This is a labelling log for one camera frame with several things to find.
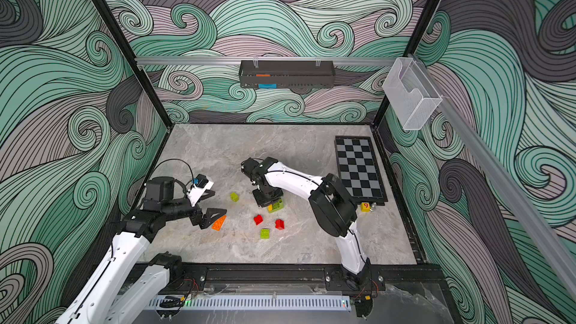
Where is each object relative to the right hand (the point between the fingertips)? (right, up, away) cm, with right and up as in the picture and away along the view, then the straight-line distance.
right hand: (270, 202), depth 87 cm
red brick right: (+4, -7, -4) cm, 9 cm away
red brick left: (-5, -6, -2) cm, 8 cm away
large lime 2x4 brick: (+2, -1, -1) cm, 3 cm away
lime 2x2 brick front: (-2, -10, -6) cm, 12 cm away
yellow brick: (0, -1, -3) cm, 3 cm away
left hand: (-17, +5, -13) cm, 22 cm away
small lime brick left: (-15, +1, +4) cm, 16 cm away
